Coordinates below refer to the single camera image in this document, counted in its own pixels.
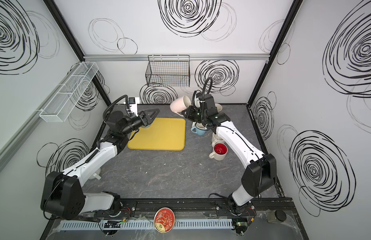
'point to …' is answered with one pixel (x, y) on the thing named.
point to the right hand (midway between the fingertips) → (179, 112)
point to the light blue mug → (199, 128)
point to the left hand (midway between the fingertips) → (158, 111)
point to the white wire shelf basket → (63, 103)
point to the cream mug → (220, 150)
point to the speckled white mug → (216, 138)
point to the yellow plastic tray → (164, 133)
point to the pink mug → (179, 104)
